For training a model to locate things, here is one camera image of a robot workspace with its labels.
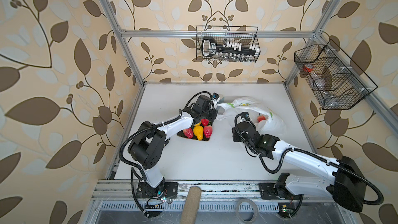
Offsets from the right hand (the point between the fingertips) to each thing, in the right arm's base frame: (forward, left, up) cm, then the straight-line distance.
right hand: (235, 130), depth 82 cm
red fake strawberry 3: (+10, +16, -7) cm, 20 cm away
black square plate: (+4, +31, -10) cm, 32 cm away
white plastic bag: (-1, -17, +8) cm, 19 cm away
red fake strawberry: (+3, +26, -8) cm, 27 cm away
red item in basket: (+29, -44, +18) cm, 55 cm away
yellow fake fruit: (+4, +20, -7) cm, 21 cm away
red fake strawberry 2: (+5, +14, -8) cm, 17 cm away
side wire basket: (+12, -48, +22) cm, 54 cm away
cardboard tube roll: (-31, +23, -9) cm, 40 cm away
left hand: (+13, +8, +2) cm, 16 cm away
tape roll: (-33, -6, -13) cm, 36 cm away
